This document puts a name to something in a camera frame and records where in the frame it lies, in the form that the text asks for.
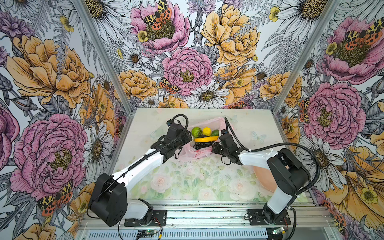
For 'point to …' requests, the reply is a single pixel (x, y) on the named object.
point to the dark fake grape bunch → (199, 145)
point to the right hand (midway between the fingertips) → (212, 150)
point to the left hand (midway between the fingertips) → (188, 138)
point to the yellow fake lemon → (207, 131)
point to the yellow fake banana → (206, 139)
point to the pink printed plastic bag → (188, 152)
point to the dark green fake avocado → (215, 132)
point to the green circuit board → (147, 231)
